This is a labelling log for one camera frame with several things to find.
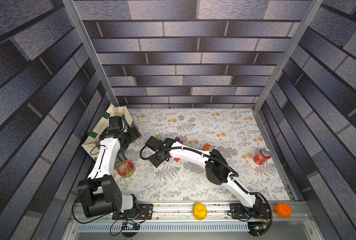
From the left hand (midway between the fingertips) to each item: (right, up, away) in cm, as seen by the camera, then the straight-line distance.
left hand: (135, 134), depth 84 cm
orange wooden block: (+44, -10, +14) cm, 47 cm away
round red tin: (-6, -20, +1) cm, 21 cm away
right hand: (+11, -15, +6) cm, 20 cm away
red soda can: (+73, -13, -1) cm, 75 cm away
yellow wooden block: (+10, -4, +19) cm, 22 cm away
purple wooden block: (+24, -5, +17) cm, 30 cm away
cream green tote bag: (-18, -3, -12) cm, 22 cm away
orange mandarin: (+76, -35, -14) cm, 85 cm away
